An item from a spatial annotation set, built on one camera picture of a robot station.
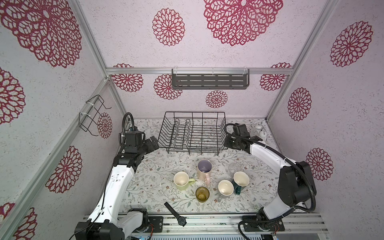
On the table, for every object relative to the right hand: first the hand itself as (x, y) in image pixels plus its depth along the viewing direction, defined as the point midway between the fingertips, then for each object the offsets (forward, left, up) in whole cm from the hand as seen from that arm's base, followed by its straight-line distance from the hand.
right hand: (225, 139), depth 91 cm
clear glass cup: (-11, -6, -16) cm, 20 cm away
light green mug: (-22, +26, -13) cm, 36 cm away
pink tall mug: (-15, +13, -9) cm, 22 cm away
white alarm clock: (+9, -22, -3) cm, 24 cm away
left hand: (-11, +43, +8) cm, 45 cm away
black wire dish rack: (+17, +20, -13) cm, 30 cm away
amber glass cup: (-29, +14, -13) cm, 35 cm away
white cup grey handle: (-27, +2, -8) cm, 28 cm away
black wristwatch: (-42, +24, -12) cm, 50 cm away
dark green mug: (-21, -8, -10) cm, 25 cm away
